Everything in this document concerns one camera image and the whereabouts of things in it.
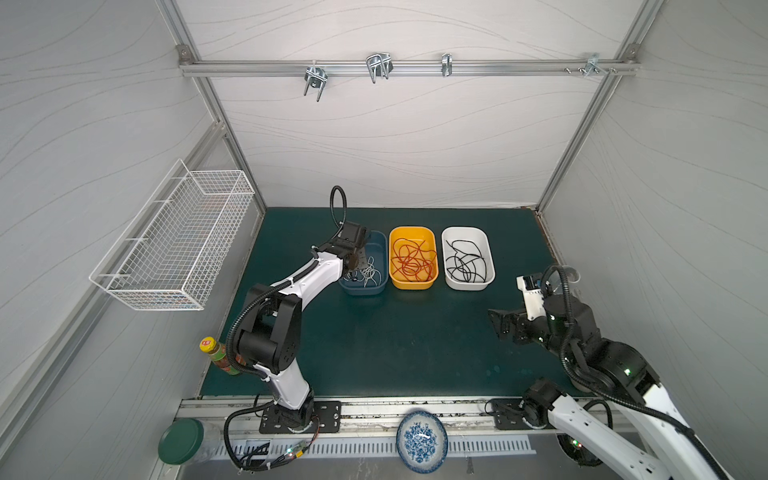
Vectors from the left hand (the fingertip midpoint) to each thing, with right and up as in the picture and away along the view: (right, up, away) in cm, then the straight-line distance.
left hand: (359, 254), depth 94 cm
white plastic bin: (+43, +6, +13) cm, 45 cm away
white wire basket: (-41, +2, -26) cm, 49 cm away
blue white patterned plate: (+18, -43, -24) cm, 53 cm away
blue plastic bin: (+5, +2, +13) cm, 15 cm away
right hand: (+39, -9, -25) cm, 47 cm away
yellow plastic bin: (+20, +6, +13) cm, 24 cm away
